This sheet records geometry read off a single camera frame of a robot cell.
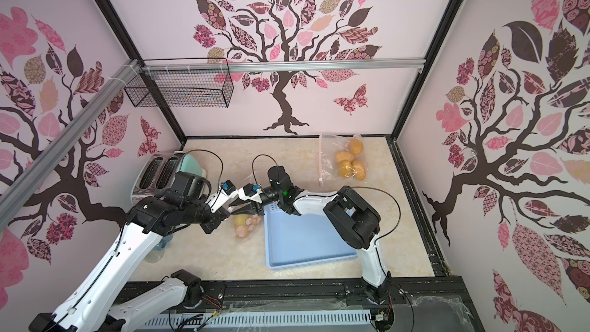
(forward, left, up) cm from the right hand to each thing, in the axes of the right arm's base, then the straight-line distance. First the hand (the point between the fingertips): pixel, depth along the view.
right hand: (231, 207), depth 74 cm
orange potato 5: (-1, -5, -10) cm, 12 cm away
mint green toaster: (+16, +30, -1) cm, 34 cm away
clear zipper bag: (+28, -36, -14) cm, 47 cm away
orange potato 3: (+23, -43, -11) cm, 50 cm away
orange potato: (+32, -48, -7) cm, 59 cm away
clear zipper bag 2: (-4, -2, -10) cm, 11 cm away
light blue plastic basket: (-3, -20, -22) cm, 30 cm away
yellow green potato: (-1, -1, -8) cm, 8 cm away
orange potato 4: (+23, -49, -11) cm, 55 cm away
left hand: (-4, +2, 0) cm, 5 cm away
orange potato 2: (+30, -43, -10) cm, 53 cm away
